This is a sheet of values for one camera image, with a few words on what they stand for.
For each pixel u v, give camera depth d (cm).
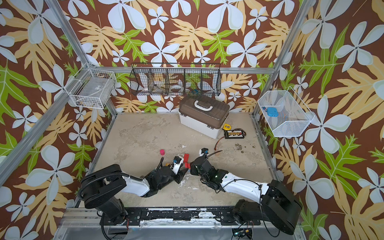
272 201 41
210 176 63
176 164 74
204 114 93
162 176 65
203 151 75
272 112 86
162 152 97
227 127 110
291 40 78
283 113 84
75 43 80
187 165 85
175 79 98
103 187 47
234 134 106
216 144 101
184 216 75
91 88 87
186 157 95
